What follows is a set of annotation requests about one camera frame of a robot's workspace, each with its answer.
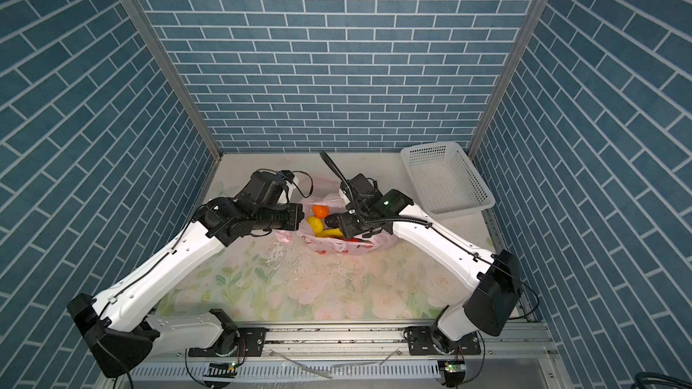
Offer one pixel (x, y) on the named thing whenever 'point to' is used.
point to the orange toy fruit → (320, 211)
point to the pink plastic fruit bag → (331, 195)
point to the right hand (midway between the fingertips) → (350, 224)
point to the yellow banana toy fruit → (318, 229)
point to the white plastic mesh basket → (444, 180)
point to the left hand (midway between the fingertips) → (313, 217)
